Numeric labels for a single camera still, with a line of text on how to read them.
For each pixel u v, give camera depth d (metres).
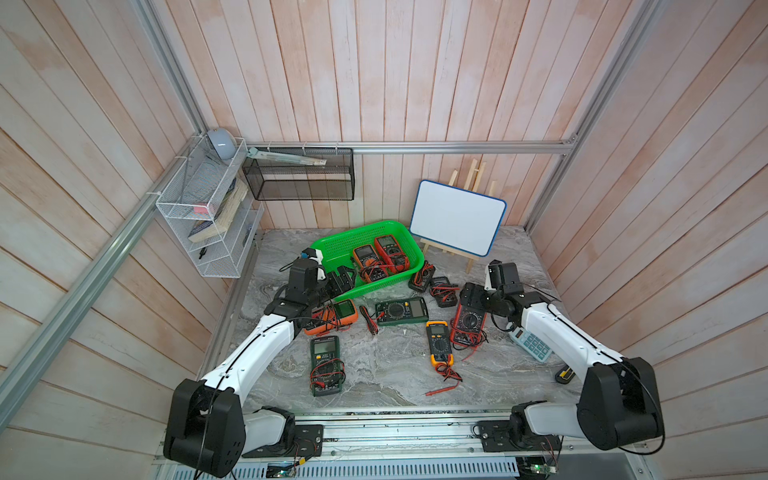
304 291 0.63
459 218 0.96
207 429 0.42
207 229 0.79
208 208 0.69
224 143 0.82
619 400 0.42
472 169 0.93
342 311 0.93
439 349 0.86
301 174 1.03
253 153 0.90
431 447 0.73
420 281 1.01
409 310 0.95
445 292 0.98
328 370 0.82
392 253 1.06
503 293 0.68
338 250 1.10
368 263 1.04
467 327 0.88
